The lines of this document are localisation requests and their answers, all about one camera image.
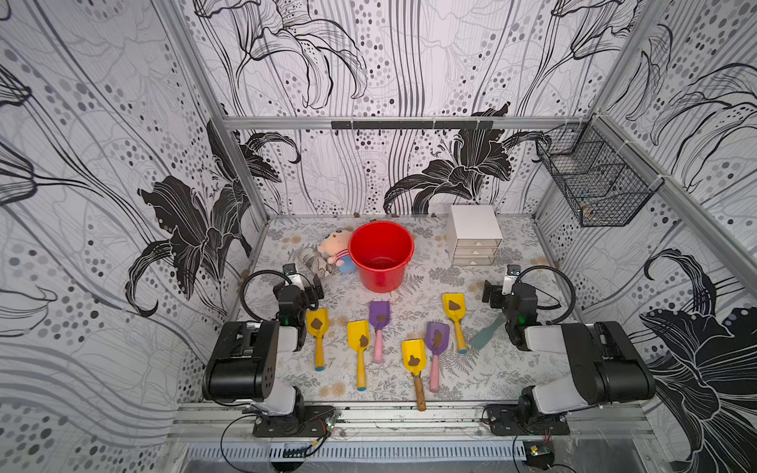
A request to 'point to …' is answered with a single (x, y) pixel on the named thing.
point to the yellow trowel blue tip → (358, 338)
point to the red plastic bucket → (380, 250)
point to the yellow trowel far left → (317, 324)
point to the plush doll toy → (336, 246)
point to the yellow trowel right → (454, 305)
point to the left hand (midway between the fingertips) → (305, 280)
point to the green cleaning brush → (484, 334)
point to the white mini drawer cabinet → (474, 235)
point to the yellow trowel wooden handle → (415, 360)
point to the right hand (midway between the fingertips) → (505, 278)
